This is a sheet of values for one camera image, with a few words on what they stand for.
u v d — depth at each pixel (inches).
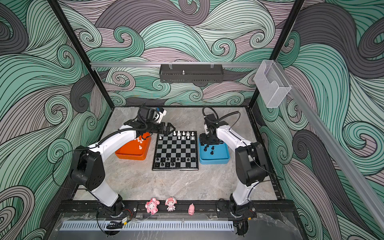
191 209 28.5
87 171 17.7
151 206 28.1
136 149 37.4
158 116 29.5
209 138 30.6
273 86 29.4
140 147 37.4
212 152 36.4
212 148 37.4
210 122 27.5
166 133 30.0
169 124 30.7
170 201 28.7
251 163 18.4
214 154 37.1
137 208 29.1
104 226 27.4
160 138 39.0
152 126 29.0
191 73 38.6
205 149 37.4
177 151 36.6
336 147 20.4
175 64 37.2
